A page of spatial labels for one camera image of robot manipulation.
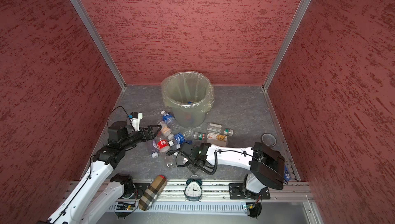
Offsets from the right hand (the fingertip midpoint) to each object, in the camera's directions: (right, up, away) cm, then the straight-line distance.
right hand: (196, 165), depth 80 cm
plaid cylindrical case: (-21, -9, -9) cm, 24 cm away
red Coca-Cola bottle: (-19, +9, +5) cm, 22 cm away
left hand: (-20, +19, -2) cm, 28 cm away
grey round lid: (+45, +11, +12) cm, 48 cm away
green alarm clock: (-1, -8, -8) cm, 11 cm away
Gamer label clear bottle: (-23, +5, +3) cm, 24 cm away
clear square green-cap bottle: (+13, +17, +15) cm, 26 cm away
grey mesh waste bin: (-5, +24, +17) cm, 30 cm away
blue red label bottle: (-6, +33, +26) cm, 43 cm away
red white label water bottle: (-6, +3, -1) cm, 7 cm away
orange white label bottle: (-18, +17, +10) cm, 27 cm away
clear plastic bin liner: (-6, +43, +17) cm, 47 cm away
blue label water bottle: (-18, +21, +20) cm, 35 cm away
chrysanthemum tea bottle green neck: (+12, +12, +6) cm, 18 cm away
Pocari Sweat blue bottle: (-10, +13, +7) cm, 18 cm away
